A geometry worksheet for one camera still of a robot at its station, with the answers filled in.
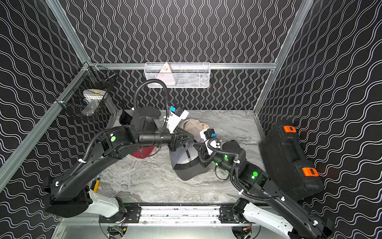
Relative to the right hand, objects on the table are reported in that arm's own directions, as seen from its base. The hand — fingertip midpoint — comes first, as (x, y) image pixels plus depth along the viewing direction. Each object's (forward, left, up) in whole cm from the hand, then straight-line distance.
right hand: (195, 142), depth 62 cm
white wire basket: (+59, 0, -4) cm, 59 cm away
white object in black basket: (+28, +56, +1) cm, 63 cm away
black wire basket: (+48, +66, +1) cm, 82 cm away
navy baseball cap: (+33, +47, -21) cm, 61 cm away
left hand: (-3, +1, +9) cm, 10 cm away
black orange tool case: (-4, -43, -13) cm, 45 cm away
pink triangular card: (+48, +18, +3) cm, 51 cm away
